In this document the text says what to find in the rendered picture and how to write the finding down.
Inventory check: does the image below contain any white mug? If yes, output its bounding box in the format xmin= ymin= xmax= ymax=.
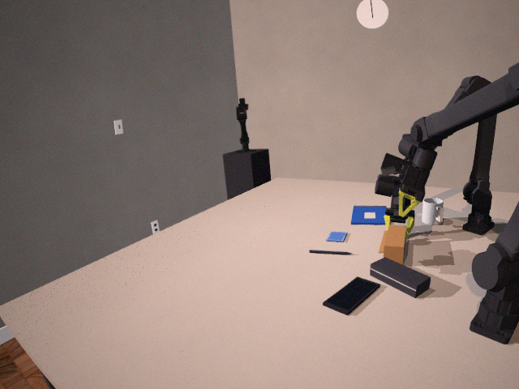
xmin=422 ymin=198 xmax=444 ymax=225

